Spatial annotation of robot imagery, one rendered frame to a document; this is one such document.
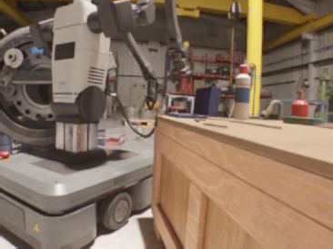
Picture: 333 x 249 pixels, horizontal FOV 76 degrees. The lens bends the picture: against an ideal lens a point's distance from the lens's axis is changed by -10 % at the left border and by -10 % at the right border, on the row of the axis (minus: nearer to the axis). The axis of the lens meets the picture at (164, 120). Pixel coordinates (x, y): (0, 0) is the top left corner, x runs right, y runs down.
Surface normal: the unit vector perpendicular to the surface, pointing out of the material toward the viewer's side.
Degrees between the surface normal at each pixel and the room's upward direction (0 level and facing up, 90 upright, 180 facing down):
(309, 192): 90
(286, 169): 90
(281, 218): 90
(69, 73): 90
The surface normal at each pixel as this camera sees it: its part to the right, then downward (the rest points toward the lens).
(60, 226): 0.48, 0.07
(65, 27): -0.46, 0.03
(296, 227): -0.97, -0.04
